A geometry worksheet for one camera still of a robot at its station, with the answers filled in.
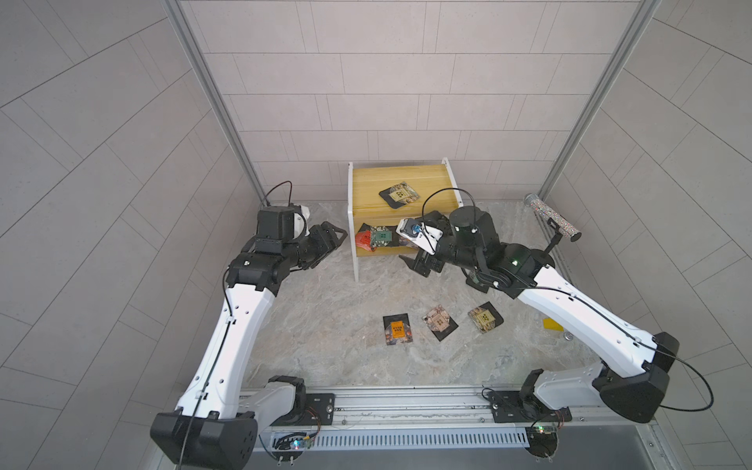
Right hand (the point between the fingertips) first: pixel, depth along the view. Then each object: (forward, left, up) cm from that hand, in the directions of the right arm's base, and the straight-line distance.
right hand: (409, 236), depth 67 cm
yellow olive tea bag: (-7, -23, -32) cm, 40 cm away
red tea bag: (+12, +12, -14) cm, 22 cm away
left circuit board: (-35, +30, -29) cm, 55 cm away
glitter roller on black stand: (+12, -45, -13) cm, 49 cm away
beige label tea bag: (+13, +2, +1) cm, 13 cm away
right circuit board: (-38, -28, -34) cm, 58 cm away
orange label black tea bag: (-10, +4, -31) cm, 33 cm away
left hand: (+3, +15, -2) cm, 16 cm away
